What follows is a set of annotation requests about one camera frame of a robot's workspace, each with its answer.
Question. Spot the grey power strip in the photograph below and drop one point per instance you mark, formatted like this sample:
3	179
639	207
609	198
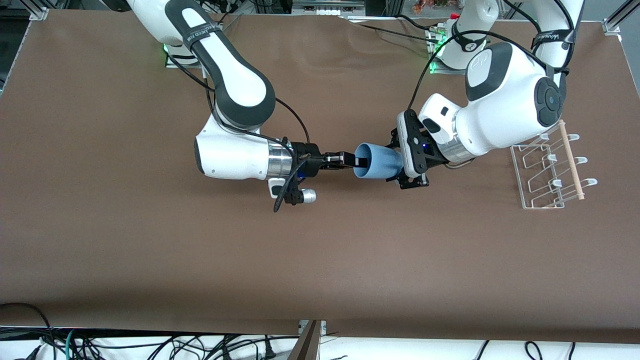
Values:
327	6

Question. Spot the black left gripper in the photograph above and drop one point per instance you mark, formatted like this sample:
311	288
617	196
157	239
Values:
436	154

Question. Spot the dark brown wooden strut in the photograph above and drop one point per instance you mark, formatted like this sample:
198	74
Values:
305	345

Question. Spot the brown table cover sheet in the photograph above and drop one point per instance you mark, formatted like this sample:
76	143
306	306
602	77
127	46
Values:
150	250

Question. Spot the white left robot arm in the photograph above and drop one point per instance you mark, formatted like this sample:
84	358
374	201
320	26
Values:
505	100

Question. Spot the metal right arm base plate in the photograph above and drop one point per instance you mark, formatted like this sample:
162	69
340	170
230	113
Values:
176	65

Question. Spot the aluminium frame profile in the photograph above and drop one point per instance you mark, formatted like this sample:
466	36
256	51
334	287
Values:
39	12
612	25

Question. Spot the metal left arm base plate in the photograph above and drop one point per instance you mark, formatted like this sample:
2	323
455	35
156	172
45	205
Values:
447	71

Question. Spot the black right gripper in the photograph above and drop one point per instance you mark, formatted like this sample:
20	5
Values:
306	159

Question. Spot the silver metal bracket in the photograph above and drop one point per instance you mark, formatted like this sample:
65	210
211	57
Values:
323	327

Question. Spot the light blue plastic cup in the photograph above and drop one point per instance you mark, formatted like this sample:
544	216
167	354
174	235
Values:
380	160

